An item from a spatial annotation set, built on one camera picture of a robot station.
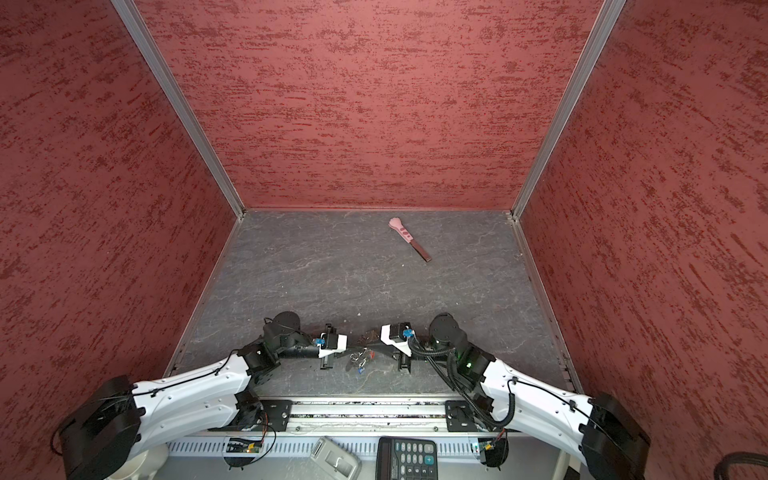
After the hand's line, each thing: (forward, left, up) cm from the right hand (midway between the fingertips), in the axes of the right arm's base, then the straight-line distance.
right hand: (369, 351), depth 68 cm
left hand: (+2, +2, -3) cm, 4 cm away
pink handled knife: (+54, -9, -14) cm, 56 cm away
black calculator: (-20, -8, -14) cm, 26 cm away
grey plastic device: (-20, +9, -15) cm, 26 cm away
